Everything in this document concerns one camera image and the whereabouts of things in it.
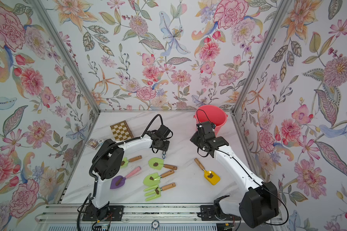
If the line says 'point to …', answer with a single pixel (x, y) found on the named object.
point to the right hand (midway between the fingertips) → (193, 136)
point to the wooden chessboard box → (121, 131)
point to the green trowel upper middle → (157, 163)
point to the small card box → (92, 143)
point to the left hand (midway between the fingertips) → (167, 145)
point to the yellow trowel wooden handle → (208, 174)
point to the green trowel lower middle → (153, 179)
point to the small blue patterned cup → (101, 142)
